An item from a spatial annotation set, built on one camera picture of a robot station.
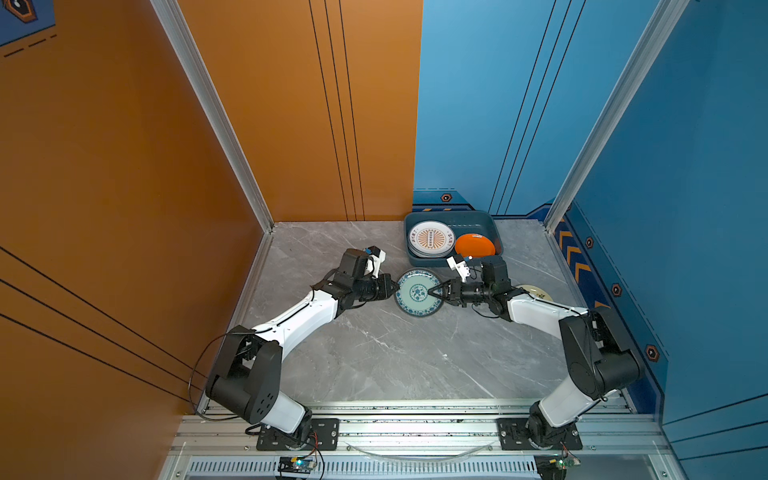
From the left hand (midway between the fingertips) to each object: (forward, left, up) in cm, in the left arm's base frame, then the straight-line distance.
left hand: (401, 284), depth 85 cm
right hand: (-2, -8, -2) cm, 9 cm away
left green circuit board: (-41, +25, -16) cm, 50 cm away
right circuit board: (-40, -37, -16) cm, 57 cm away
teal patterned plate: (-3, -3, -1) cm, 5 cm away
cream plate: (+7, -45, -14) cm, 48 cm away
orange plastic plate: (+26, -28, -12) cm, 40 cm away
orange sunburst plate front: (+27, -12, -10) cm, 31 cm away
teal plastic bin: (+39, -25, -13) cm, 48 cm away
